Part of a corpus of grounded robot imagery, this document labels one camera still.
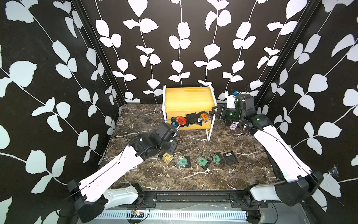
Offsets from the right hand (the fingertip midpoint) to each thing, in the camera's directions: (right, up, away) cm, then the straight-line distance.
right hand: (214, 106), depth 73 cm
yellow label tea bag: (-27, -33, +17) cm, 46 cm away
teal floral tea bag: (-16, -35, +14) cm, 41 cm away
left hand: (-21, -18, -3) cm, 28 cm away
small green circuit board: (-40, -56, -3) cm, 69 cm away
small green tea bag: (+5, -33, +16) cm, 37 cm away
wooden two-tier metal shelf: (-13, -1, +1) cm, 13 cm away
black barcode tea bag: (+14, -33, +17) cm, 39 cm away
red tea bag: (-17, -8, +15) cm, 24 cm away
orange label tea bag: (-2, -6, +17) cm, 18 cm away
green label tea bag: (-4, -35, +14) cm, 38 cm away
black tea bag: (-10, -7, +16) cm, 20 cm away
